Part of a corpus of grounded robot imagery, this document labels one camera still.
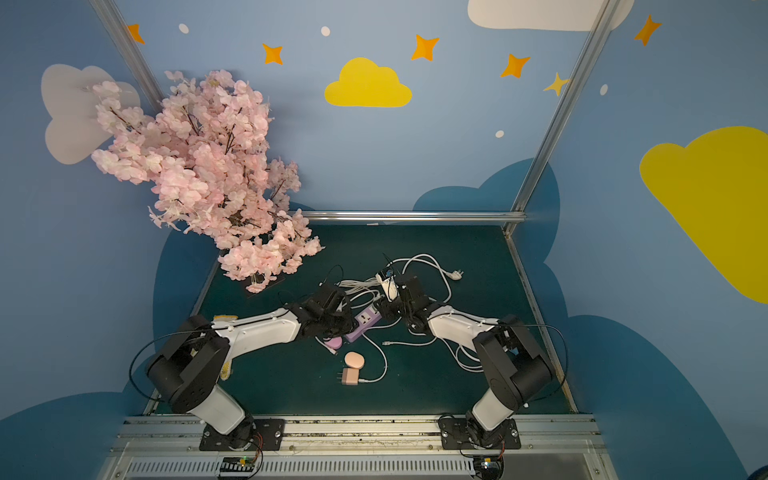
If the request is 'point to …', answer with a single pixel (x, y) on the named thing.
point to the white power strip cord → (455, 274)
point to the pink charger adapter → (350, 376)
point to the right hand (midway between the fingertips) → (385, 297)
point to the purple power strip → (365, 319)
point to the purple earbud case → (334, 343)
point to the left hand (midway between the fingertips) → (361, 321)
